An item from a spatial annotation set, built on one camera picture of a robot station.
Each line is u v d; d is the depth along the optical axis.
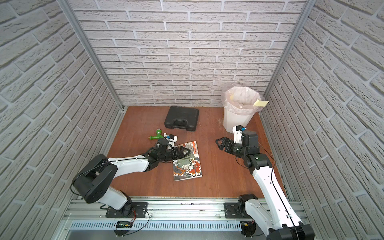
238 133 0.69
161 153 0.71
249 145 0.57
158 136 1.00
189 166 0.87
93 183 0.44
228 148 0.66
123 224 0.72
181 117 1.07
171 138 0.81
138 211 0.73
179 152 0.77
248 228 0.70
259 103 0.85
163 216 0.74
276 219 0.40
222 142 0.67
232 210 0.73
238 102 0.94
